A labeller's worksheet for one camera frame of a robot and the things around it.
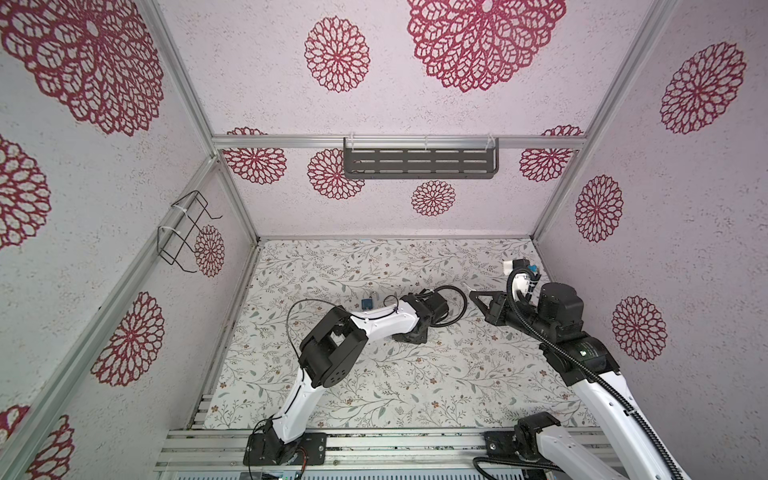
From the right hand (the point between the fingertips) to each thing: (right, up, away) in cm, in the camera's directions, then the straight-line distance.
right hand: (473, 290), depth 68 cm
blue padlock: (-26, -7, +32) cm, 42 cm away
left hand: (-13, -17, +26) cm, 33 cm away
